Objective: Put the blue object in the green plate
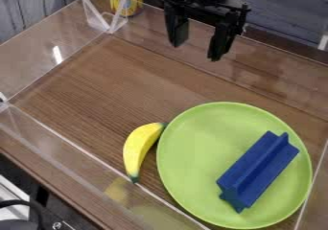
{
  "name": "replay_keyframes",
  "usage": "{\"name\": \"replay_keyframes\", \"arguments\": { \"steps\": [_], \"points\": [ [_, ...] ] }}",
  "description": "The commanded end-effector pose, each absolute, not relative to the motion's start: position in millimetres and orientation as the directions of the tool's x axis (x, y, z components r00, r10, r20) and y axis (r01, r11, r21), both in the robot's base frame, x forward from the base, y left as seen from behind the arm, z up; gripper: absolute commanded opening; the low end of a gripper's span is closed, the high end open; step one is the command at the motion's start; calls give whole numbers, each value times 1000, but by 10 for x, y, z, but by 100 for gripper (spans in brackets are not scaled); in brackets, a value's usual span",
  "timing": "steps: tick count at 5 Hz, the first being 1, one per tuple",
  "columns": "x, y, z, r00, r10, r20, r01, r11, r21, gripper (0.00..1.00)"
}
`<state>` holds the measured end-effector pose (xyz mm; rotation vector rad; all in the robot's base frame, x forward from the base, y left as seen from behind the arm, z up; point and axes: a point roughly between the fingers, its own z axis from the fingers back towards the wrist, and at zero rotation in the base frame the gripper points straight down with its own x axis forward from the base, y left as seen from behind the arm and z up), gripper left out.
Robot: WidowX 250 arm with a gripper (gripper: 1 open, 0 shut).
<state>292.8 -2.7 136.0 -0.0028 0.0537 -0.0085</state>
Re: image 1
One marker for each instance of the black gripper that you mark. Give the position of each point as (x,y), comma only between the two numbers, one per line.
(212,10)

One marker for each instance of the blue star-shaped block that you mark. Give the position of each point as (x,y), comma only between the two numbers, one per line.
(248,178)

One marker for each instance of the green plate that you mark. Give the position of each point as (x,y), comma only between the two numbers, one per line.
(203,142)

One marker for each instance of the yellow toy banana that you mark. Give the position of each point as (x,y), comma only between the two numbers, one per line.
(140,141)

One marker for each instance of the clear acrylic wall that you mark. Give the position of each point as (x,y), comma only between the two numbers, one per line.
(80,88)

